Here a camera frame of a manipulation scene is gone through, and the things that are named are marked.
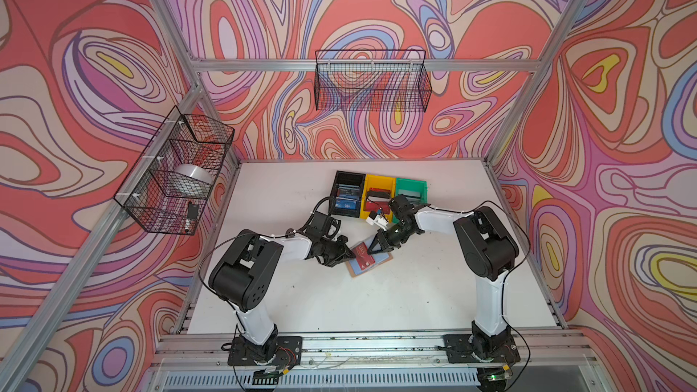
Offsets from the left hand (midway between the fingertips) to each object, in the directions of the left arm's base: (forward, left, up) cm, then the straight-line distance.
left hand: (358, 254), depth 90 cm
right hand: (0, -5, -1) cm, 5 cm away
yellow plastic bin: (+28, -8, +5) cm, 29 cm away
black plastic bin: (+31, +4, +4) cm, 31 cm away
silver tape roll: (+6, +45, +31) cm, 55 cm away
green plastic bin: (+26, -23, +2) cm, 35 cm away
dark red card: (0, -2, -1) cm, 2 cm away
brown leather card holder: (-2, -7, +1) cm, 7 cm away
